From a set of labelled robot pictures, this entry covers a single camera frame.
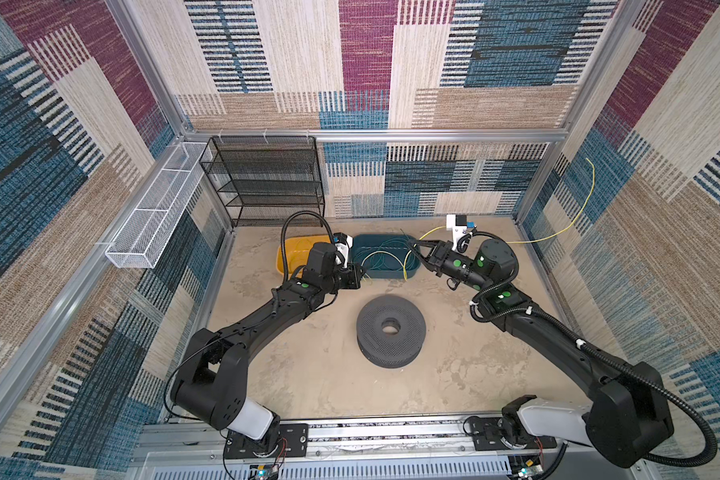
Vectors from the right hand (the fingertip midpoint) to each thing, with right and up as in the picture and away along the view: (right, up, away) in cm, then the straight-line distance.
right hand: (406, 248), depth 71 cm
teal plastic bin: (-10, +3, +40) cm, 42 cm away
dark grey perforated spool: (-2, -25, +21) cm, 32 cm away
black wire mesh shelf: (-44, +25, +38) cm, 64 cm away
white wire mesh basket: (-76, +4, +21) cm, 79 cm away
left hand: (-9, -5, +14) cm, 17 cm away
